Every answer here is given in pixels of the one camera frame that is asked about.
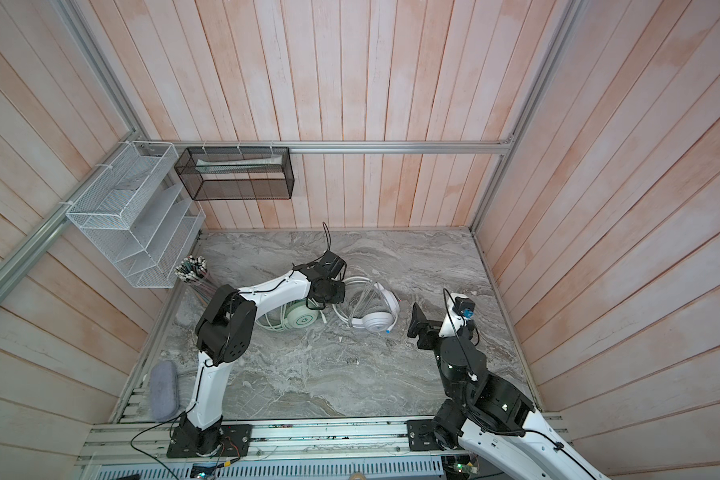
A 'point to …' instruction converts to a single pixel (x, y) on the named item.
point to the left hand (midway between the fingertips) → (341, 300)
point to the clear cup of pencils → (194, 271)
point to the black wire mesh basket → (238, 173)
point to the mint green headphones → (292, 315)
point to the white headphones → (367, 305)
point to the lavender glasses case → (164, 390)
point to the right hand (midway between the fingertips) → (434, 308)
